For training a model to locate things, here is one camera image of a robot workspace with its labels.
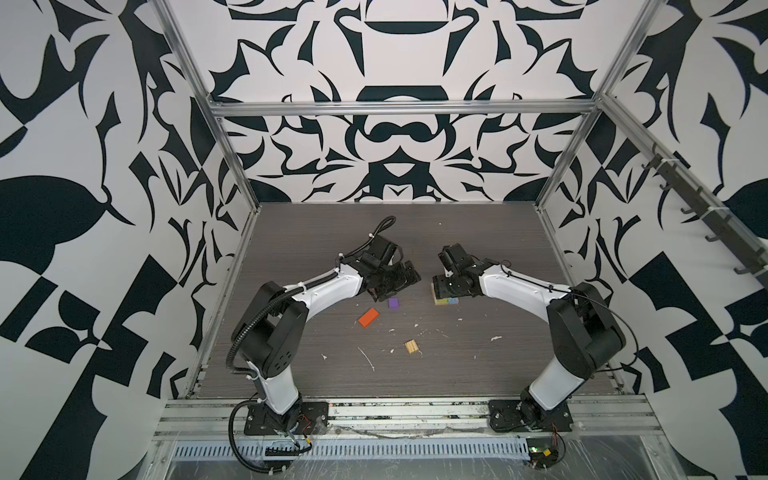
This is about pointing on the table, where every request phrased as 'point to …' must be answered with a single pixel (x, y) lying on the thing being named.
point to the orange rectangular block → (368, 317)
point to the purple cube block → (393, 302)
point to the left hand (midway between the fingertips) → (415, 278)
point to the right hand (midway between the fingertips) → (446, 285)
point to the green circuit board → (542, 452)
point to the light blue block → (453, 301)
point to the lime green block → (442, 301)
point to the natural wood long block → (433, 294)
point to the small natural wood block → (411, 346)
